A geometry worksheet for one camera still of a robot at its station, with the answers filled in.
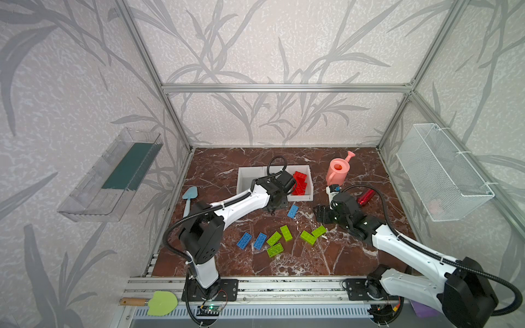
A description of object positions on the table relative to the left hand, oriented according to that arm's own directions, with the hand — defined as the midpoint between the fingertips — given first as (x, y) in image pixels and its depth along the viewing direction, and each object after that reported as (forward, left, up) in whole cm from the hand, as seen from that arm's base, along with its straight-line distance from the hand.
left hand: (281, 200), depth 89 cm
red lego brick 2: (+11, -9, -5) cm, 15 cm away
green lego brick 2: (-12, -2, -7) cm, 14 cm away
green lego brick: (-14, +3, -9) cm, 17 cm away
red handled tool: (+5, -40, -5) cm, 41 cm away
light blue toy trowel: (+8, +44, -8) cm, 46 cm away
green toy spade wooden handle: (-37, +42, -7) cm, 57 cm away
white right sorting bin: (+5, -13, -6) cm, 15 cm away
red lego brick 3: (+8, -9, -4) cm, 12 cm away
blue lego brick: (-1, -5, -8) cm, 10 cm away
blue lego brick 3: (-16, +9, -7) cm, 19 cm away
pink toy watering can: (+15, -27, +2) cm, 31 cm away
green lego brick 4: (-14, -11, -6) cm, 19 cm away
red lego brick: (+15, -10, -5) cm, 19 cm away
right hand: (-2, -16, +3) cm, 16 cm away
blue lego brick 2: (-16, +16, -7) cm, 23 cm away
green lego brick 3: (-19, +3, -8) cm, 21 cm away
